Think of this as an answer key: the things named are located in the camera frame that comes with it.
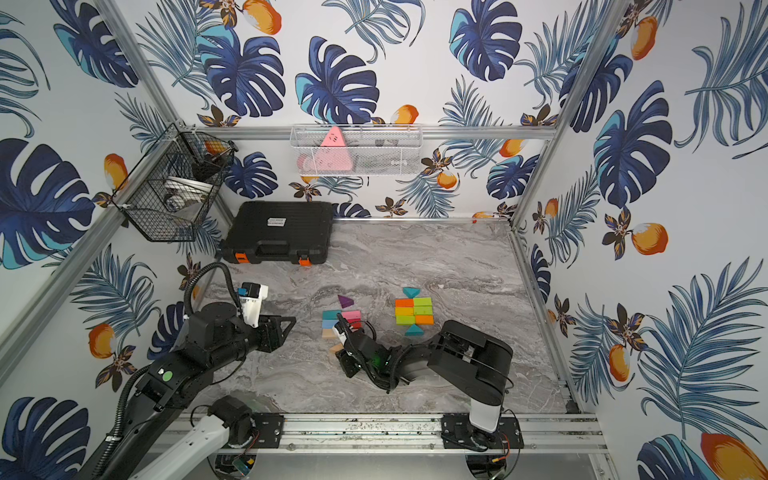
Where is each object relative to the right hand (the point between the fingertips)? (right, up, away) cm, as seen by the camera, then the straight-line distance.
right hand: (343, 351), depth 88 cm
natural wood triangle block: (-2, +1, -1) cm, 3 cm away
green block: (+25, +13, +10) cm, 30 cm away
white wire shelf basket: (+4, +61, +4) cm, 61 cm away
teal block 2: (-5, +9, +9) cm, 14 cm away
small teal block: (+21, +6, +2) cm, 22 cm away
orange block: (+19, +13, +10) cm, 25 cm away
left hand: (-10, +14, -19) cm, 26 cm away
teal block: (+21, +16, +10) cm, 28 cm away
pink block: (+3, +9, +7) cm, 12 cm away
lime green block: (+25, +11, +7) cm, 28 cm away
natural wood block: (-5, +4, +3) cm, 7 cm away
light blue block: (-6, +6, +8) cm, 12 cm away
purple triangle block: (-1, +13, +9) cm, 16 cm away
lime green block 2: (+19, +8, +5) cm, 21 cm away
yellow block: (+19, +10, +7) cm, 22 cm away
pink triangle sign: (-3, +59, +2) cm, 59 cm away
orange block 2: (+25, +8, +6) cm, 27 cm away
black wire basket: (-44, +46, -8) cm, 64 cm away
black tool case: (-26, +37, +22) cm, 50 cm away
